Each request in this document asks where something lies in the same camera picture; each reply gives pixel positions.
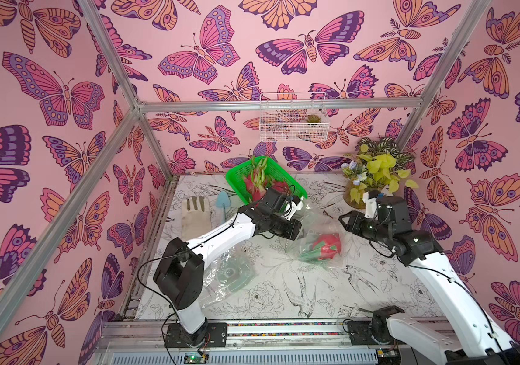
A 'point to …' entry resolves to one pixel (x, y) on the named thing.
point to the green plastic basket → (237, 184)
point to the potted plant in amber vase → (378, 165)
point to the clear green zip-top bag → (229, 273)
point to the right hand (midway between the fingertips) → (345, 217)
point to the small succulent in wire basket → (313, 119)
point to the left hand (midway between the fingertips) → (306, 234)
